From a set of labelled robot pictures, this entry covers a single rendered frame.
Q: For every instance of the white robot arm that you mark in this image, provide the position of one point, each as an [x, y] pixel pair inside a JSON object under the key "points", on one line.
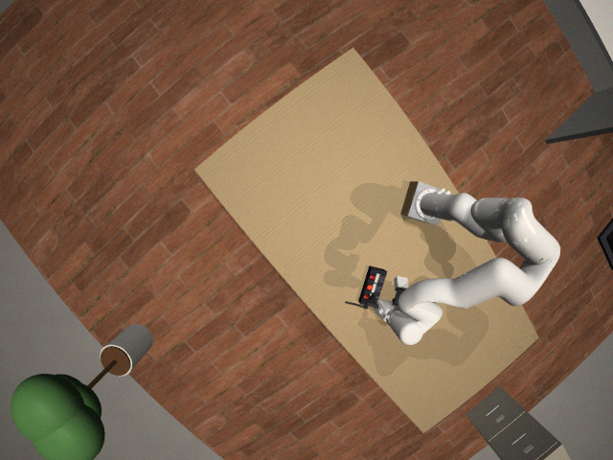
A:
{"points": [[498, 277]]}

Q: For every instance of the black power strip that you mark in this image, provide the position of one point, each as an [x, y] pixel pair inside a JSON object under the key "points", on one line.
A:
{"points": [[373, 284]]}

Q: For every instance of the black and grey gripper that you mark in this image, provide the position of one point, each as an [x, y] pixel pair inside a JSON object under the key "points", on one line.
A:
{"points": [[381, 307]]}

